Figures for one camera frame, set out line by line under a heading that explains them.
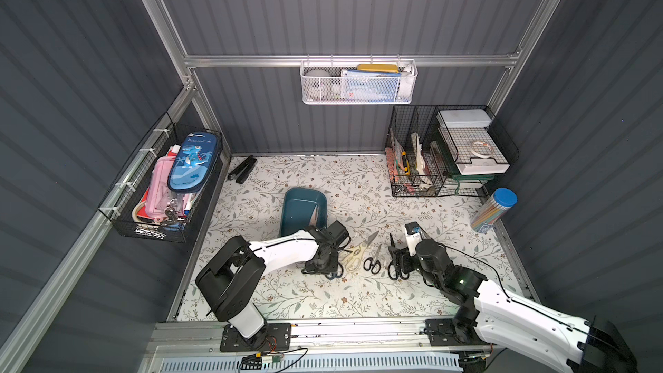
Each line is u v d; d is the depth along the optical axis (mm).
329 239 668
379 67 888
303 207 1018
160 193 687
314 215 987
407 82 848
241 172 1116
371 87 874
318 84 841
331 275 846
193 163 694
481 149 944
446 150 996
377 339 738
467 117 1035
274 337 738
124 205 617
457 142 968
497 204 812
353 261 882
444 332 728
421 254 610
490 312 534
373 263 872
